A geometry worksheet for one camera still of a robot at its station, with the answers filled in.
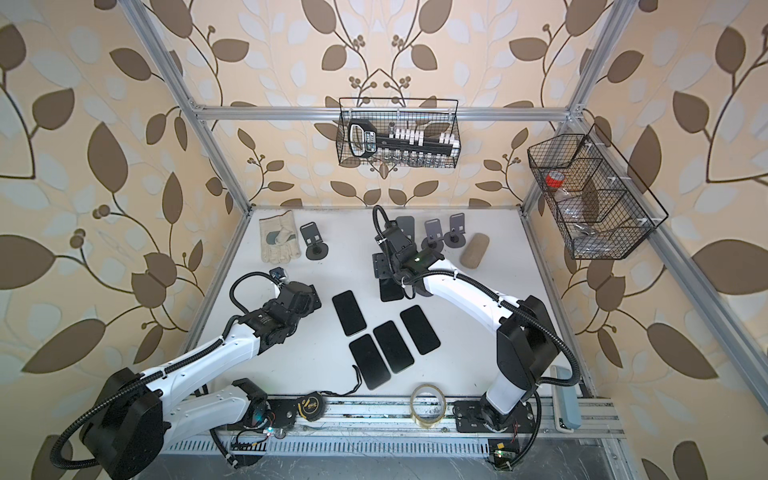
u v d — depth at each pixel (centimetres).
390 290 85
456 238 111
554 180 88
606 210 72
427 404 77
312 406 74
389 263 64
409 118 91
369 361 83
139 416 40
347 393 79
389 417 75
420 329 90
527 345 44
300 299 66
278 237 109
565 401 72
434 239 105
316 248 108
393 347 85
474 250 105
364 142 85
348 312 94
